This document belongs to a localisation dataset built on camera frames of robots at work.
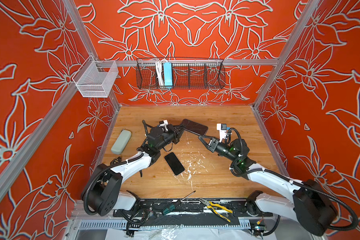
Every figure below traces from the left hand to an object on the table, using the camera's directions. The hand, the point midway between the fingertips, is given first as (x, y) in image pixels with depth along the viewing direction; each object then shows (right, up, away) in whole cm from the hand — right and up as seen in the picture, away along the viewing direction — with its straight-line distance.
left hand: (187, 124), depth 75 cm
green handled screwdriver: (-6, -41, -2) cm, 41 cm away
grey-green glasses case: (-42, -12, +20) cm, 48 cm away
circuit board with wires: (+34, -49, -7) cm, 60 cm away
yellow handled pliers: (+11, -41, -2) cm, 42 cm away
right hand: (+6, -6, -4) cm, 9 cm away
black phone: (+4, -1, +2) cm, 4 cm away
